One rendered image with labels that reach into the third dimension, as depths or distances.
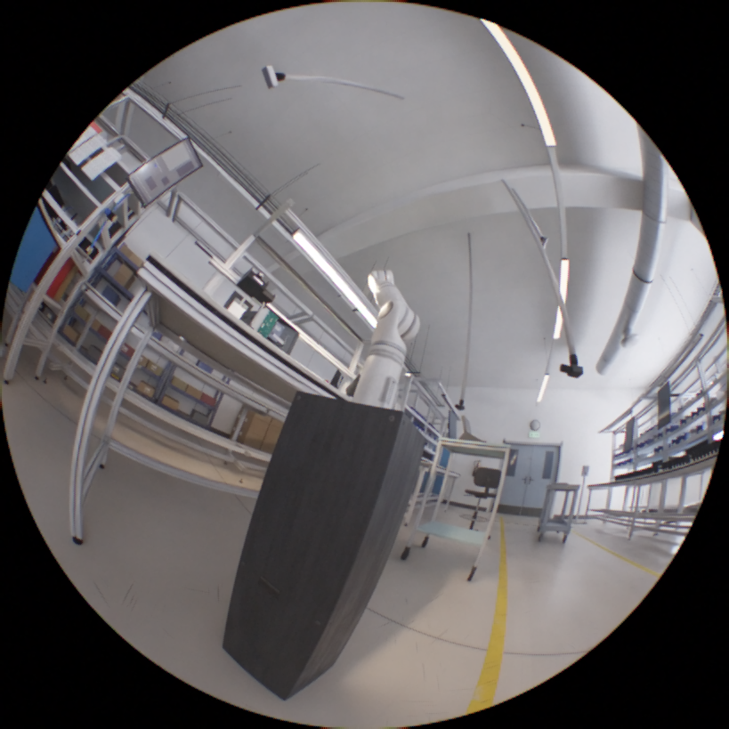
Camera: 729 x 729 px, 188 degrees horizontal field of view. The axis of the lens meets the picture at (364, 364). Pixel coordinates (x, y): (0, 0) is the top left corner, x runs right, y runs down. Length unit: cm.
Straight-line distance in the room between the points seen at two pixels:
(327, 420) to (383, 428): 11
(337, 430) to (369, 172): 316
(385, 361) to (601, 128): 353
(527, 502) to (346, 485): 676
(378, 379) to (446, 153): 287
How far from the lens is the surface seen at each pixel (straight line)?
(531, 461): 704
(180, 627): 92
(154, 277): 73
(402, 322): 58
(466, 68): 313
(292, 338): 108
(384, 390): 48
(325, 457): 39
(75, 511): 101
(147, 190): 180
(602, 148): 357
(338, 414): 40
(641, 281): 386
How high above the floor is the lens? 76
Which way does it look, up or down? 23 degrees up
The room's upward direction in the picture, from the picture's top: 19 degrees clockwise
